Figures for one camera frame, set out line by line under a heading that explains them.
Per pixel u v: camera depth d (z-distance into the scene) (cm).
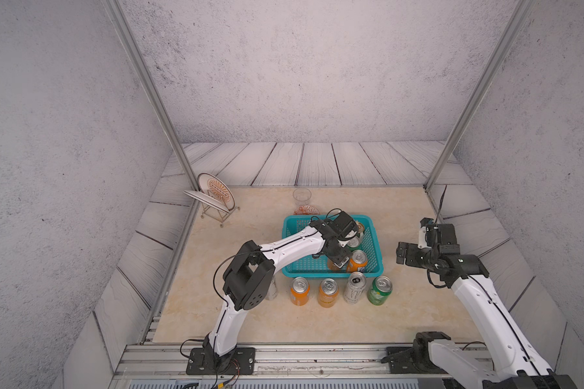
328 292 77
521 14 71
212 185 104
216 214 105
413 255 71
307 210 108
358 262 83
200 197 91
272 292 81
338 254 79
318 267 94
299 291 77
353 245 87
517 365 38
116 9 70
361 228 93
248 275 51
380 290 77
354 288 75
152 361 76
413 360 72
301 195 113
